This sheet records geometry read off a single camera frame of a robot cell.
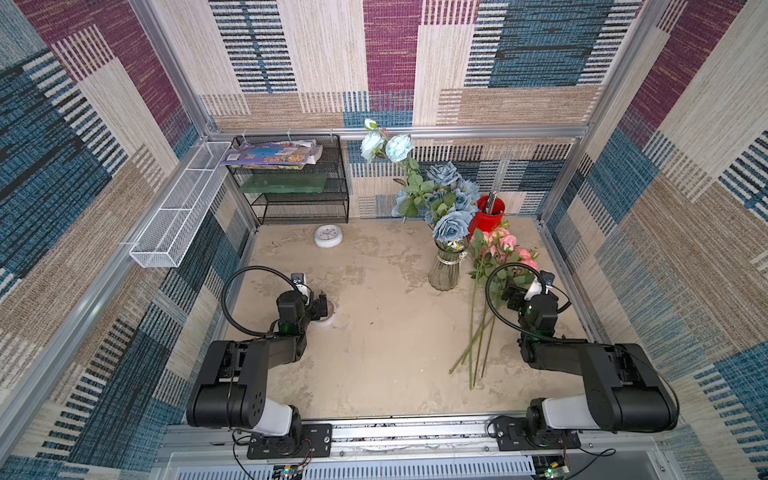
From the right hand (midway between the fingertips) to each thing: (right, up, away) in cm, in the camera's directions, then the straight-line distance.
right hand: (528, 286), depth 91 cm
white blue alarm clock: (-64, +16, +21) cm, 69 cm away
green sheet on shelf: (-75, +32, +6) cm, 81 cm away
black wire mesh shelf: (-68, +31, +22) cm, 78 cm away
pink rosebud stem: (-4, +10, +11) cm, 16 cm away
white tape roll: (-60, -11, +1) cm, 61 cm away
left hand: (-67, -3, +3) cm, 67 cm away
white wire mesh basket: (-93, +13, -21) cm, 97 cm away
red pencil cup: (-10, +21, +12) cm, 26 cm away
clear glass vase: (-24, +3, +6) cm, 25 cm away
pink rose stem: (+3, +7, +10) cm, 13 cm away
